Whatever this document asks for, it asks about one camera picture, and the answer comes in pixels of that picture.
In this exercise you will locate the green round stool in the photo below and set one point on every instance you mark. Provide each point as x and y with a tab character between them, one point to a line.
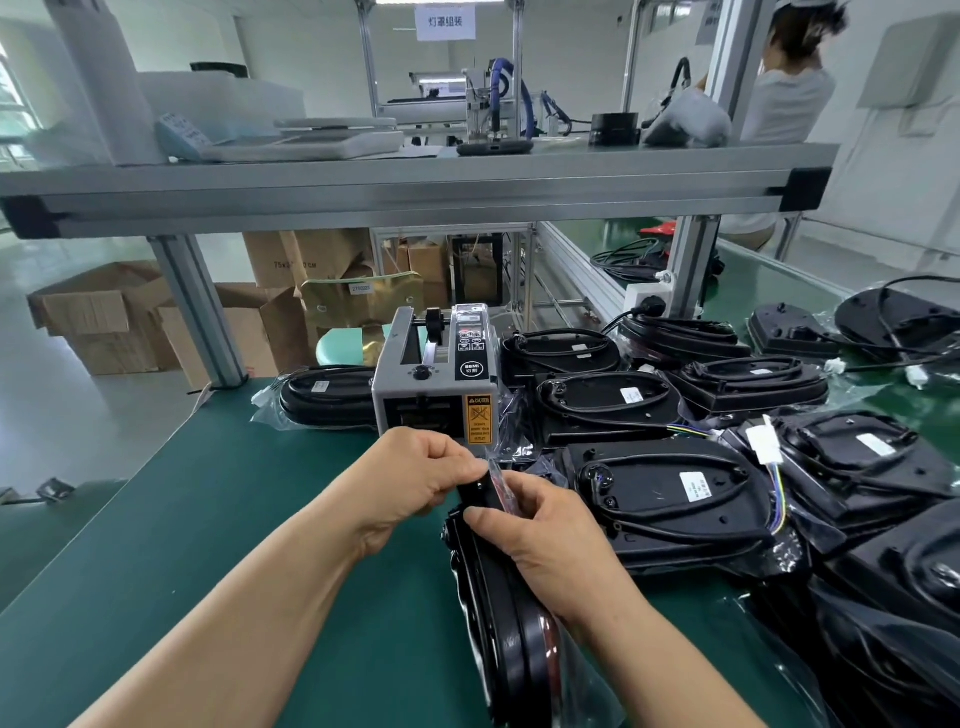
342	348

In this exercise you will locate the unbagged black lamps with cables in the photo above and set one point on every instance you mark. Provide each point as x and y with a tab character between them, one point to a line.
885	318

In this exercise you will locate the person's left forearm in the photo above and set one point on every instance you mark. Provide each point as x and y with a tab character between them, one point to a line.
225	623

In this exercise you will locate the grey tape dispenser machine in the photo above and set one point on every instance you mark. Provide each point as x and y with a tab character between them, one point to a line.
428	383

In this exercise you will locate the grey metal shelf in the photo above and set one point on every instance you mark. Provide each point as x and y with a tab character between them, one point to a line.
420	188

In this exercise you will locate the group of bagged black lamps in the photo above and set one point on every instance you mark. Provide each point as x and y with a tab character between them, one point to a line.
690	480

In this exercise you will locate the window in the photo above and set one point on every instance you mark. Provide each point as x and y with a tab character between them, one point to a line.
12	120

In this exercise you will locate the black cup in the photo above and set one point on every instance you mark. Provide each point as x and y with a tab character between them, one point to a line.
615	129

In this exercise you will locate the white flat scale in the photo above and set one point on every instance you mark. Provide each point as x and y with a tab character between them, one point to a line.
308	146

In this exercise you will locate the bagged black lamp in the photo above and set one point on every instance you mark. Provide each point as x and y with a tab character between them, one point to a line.
585	690

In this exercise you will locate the white handset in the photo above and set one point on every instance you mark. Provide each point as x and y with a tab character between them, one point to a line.
180	140

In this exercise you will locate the black phone on shelf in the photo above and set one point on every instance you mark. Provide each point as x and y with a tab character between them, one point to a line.
495	147

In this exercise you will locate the metal floor bracket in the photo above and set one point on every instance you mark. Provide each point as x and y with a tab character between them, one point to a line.
53	489

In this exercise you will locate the white power socket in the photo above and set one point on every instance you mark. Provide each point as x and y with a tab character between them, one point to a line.
648	300

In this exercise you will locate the black flat tray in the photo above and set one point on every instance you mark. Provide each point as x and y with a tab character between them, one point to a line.
219	69

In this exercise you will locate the person's right forearm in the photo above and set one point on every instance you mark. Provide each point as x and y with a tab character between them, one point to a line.
668	668

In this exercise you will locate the grey wall electrical box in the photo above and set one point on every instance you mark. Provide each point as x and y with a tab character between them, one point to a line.
905	60

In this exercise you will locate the white hanging sign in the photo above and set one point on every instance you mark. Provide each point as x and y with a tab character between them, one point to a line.
446	23

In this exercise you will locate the person's left hand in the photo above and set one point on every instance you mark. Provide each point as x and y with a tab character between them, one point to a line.
398	480

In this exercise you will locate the person's right hand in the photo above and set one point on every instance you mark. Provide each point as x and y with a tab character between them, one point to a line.
563	548

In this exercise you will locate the grey barcode scanner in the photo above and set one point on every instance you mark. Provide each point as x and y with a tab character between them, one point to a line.
690	120

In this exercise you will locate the aluminium workstation frame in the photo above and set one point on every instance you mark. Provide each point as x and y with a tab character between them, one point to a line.
368	75

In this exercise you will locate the white box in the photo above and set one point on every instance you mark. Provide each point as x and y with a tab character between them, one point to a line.
240	105

